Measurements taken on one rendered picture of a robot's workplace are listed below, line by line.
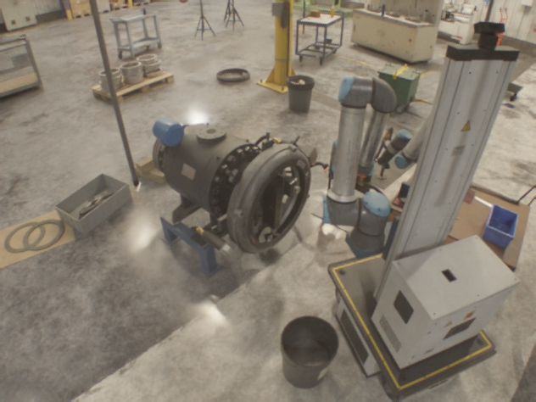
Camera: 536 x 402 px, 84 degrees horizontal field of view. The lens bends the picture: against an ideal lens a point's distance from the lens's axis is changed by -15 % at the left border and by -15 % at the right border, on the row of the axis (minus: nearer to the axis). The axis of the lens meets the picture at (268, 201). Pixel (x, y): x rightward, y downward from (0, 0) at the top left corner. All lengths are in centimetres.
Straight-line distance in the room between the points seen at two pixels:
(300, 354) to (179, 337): 80
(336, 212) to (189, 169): 109
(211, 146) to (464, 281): 169
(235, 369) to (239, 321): 35
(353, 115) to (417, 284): 79
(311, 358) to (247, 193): 102
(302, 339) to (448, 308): 94
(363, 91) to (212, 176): 114
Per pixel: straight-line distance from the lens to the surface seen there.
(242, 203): 196
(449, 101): 141
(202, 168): 228
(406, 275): 165
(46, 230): 355
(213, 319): 241
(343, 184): 165
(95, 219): 330
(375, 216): 172
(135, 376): 234
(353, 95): 151
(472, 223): 272
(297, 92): 477
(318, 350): 215
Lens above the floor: 204
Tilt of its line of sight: 39 degrees down
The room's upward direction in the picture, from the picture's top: straight up
